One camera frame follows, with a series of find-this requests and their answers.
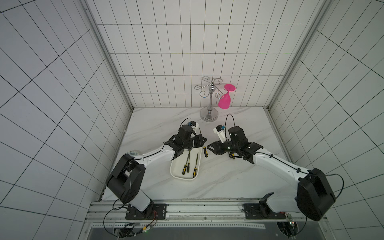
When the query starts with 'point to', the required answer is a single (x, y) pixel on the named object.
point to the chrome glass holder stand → (208, 86)
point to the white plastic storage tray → (178, 164)
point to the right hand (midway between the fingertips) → (204, 147)
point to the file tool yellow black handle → (185, 167)
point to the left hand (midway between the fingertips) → (204, 142)
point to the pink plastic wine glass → (224, 100)
